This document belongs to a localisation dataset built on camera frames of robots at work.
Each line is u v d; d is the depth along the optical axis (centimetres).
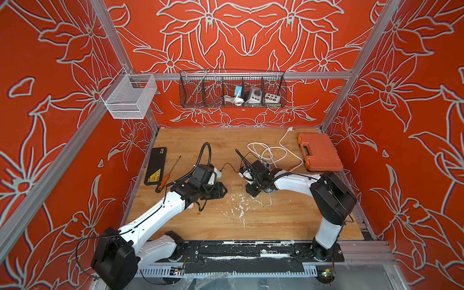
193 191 57
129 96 93
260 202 87
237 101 85
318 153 101
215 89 101
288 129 117
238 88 84
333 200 48
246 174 84
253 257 73
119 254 38
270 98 95
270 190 79
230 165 101
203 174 61
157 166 101
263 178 73
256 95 91
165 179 94
